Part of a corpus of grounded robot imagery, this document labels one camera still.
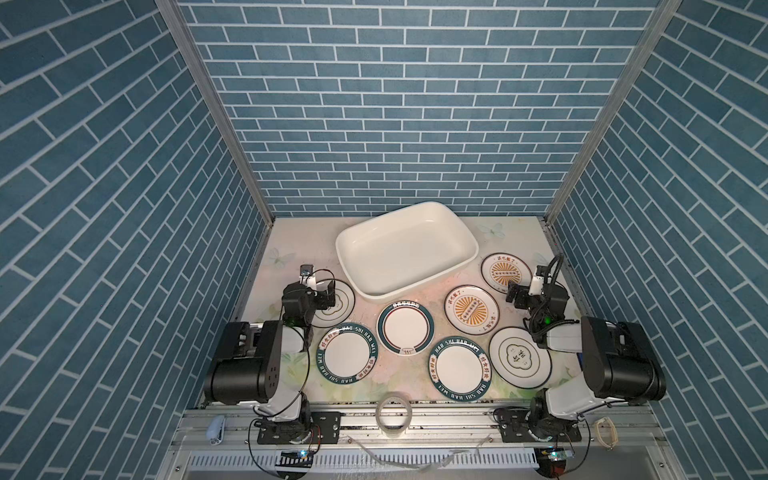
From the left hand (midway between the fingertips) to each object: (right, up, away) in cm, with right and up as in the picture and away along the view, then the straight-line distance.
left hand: (318, 280), depth 94 cm
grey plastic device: (-18, -33, -23) cm, 44 cm away
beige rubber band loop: (+77, -33, -20) cm, 86 cm away
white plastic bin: (+21, +9, +14) cm, 27 cm away
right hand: (+66, 0, +1) cm, 66 cm away
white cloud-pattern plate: (+60, -22, -9) cm, 65 cm away
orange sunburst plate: (+62, +3, +11) cm, 63 cm away
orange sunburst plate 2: (+49, -10, +2) cm, 50 cm away
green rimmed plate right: (+43, -24, -11) cm, 50 cm away
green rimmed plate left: (+11, -21, -7) cm, 24 cm away
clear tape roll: (+25, -36, -20) cm, 48 cm away
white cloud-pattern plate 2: (+8, -8, +2) cm, 12 cm away
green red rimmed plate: (+28, -14, -2) cm, 31 cm away
